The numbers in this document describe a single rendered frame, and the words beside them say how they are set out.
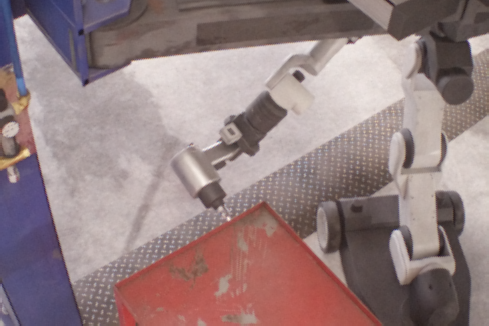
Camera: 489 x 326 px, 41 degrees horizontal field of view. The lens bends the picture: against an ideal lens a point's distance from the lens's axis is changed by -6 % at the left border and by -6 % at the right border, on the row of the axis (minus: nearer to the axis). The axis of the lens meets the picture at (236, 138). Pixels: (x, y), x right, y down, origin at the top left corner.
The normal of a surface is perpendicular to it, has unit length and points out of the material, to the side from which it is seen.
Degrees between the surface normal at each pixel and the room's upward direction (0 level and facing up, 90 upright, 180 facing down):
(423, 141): 49
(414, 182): 38
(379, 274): 0
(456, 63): 34
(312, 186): 0
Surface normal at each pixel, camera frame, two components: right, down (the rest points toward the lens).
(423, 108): 0.14, 0.36
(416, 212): 0.13, -0.06
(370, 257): 0.06, -0.67
